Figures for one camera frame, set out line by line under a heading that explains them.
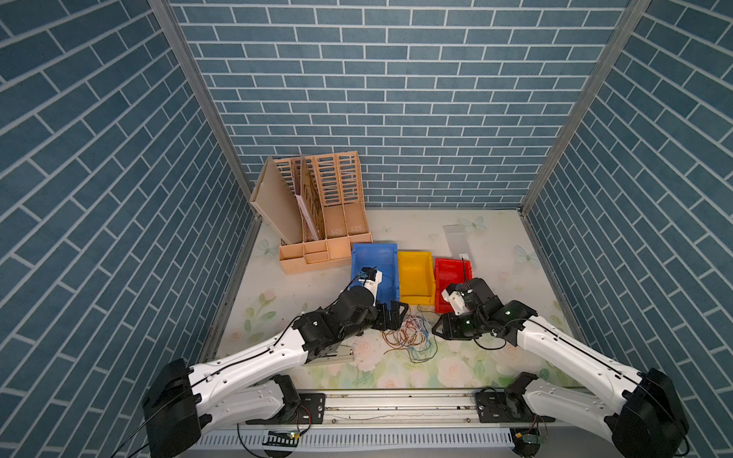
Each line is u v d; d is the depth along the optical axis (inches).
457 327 27.4
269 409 23.2
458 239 44.3
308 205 36.7
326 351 21.4
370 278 25.9
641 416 15.3
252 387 18.7
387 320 25.6
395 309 25.7
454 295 29.3
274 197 39.3
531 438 27.9
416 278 39.8
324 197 45.3
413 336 34.0
